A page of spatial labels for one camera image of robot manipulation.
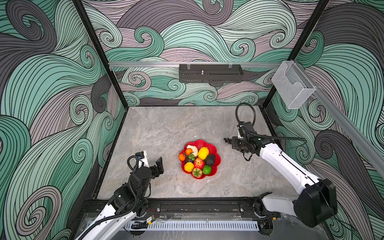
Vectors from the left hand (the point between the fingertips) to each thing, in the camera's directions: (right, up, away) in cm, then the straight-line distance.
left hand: (155, 158), depth 76 cm
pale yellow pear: (+21, +2, +12) cm, 25 cm away
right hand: (+45, +7, +7) cm, 46 cm away
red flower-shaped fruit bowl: (+33, +1, +16) cm, 37 cm away
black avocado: (+30, -3, +9) cm, 32 cm away
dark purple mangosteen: (+18, -3, +9) cm, 20 cm away
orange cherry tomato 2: (+17, +2, +9) cm, 20 cm away
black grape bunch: (+45, +6, +24) cm, 51 cm away
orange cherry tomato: (+13, -2, +9) cm, 16 cm away
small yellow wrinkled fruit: (+18, -6, +6) cm, 20 cm away
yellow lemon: (+26, 0, +13) cm, 29 cm away
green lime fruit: (+28, -7, +5) cm, 29 cm away
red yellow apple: (+22, -8, +1) cm, 23 cm away
